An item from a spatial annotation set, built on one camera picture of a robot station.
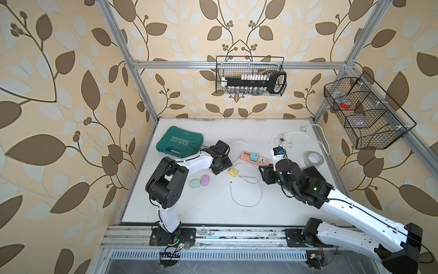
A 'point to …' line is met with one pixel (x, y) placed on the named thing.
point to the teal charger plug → (254, 157)
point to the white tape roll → (310, 163)
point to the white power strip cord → (284, 141)
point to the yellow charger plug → (233, 172)
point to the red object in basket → (345, 104)
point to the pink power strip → (246, 156)
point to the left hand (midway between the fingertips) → (226, 164)
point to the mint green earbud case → (195, 183)
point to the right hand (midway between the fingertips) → (263, 167)
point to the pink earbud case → (205, 180)
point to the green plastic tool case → (180, 142)
